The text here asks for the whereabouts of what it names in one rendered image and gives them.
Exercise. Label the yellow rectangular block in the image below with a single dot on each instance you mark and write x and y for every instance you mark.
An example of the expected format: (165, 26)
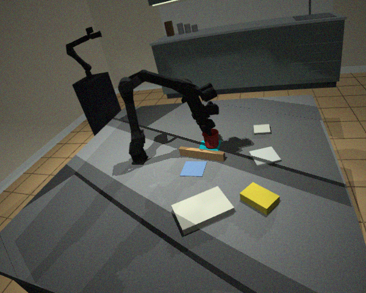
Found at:
(260, 198)

